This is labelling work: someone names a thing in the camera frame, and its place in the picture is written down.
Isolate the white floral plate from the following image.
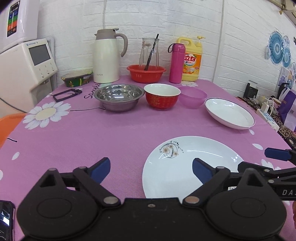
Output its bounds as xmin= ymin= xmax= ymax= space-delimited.
xmin=142 ymin=136 xmax=243 ymax=201

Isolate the white blue-rimmed plate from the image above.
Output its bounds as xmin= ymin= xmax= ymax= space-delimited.
xmin=205 ymin=98 xmax=255 ymax=130

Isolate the purple plastic bowl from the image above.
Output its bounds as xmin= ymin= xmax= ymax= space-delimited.
xmin=179 ymin=87 xmax=207 ymax=109

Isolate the stainless steel bowl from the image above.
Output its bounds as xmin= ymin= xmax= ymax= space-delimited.
xmin=94 ymin=84 xmax=145 ymax=113

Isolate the red ceramic bowl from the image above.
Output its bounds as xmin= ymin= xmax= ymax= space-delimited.
xmin=144 ymin=83 xmax=181 ymax=109

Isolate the white power strip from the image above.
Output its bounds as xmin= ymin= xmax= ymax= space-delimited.
xmin=256 ymin=98 xmax=280 ymax=132

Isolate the pink floral tablecloth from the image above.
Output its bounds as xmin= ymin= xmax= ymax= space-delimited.
xmin=1 ymin=84 xmax=292 ymax=205

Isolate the purple paper bag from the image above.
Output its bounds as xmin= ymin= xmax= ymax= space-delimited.
xmin=278 ymin=88 xmax=296 ymax=132

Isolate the green instant noodle bowl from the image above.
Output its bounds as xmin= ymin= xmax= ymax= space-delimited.
xmin=61 ymin=69 xmax=93 ymax=87

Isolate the yellow dish soap bottle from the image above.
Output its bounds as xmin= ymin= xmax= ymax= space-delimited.
xmin=177 ymin=36 xmax=205 ymax=82

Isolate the orange plastic stool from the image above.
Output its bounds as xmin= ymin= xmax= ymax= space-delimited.
xmin=0 ymin=113 xmax=26 ymax=147

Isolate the red plastic colander basket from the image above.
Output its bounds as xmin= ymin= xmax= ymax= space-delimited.
xmin=126 ymin=65 xmax=166 ymax=84

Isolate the black stirring stick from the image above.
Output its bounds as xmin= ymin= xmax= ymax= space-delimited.
xmin=144 ymin=33 xmax=159 ymax=71

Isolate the white thermos jug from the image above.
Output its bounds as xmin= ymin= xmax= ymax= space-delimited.
xmin=92 ymin=28 xmax=128 ymax=84

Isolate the pink thermos bottle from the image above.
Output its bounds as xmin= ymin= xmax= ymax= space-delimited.
xmin=168 ymin=43 xmax=186 ymax=84

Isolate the white water dispenser appliance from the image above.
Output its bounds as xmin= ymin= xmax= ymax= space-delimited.
xmin=1 ymin=39 xmax=58 ymax=117

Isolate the glass pitcher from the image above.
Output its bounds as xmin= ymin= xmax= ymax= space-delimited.
xmin=139 ymin=38 xmax=159 ymax=66

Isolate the white upper appliance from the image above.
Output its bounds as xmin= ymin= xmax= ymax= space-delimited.
xmin=0 ymin=0 xmax=40 ymax=52

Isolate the black box by wall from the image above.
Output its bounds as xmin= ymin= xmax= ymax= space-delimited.
xmin=243 ymin=80 xmax=258 ymax=98

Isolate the black rectangular frame clip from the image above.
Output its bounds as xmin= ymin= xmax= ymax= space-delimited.
xmin=52 ymin=88 xmax=82 ymax=102

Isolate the blue round wall decoration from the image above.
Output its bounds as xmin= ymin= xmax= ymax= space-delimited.
xmin=264 ymin=31 xmax=292 ymax=69

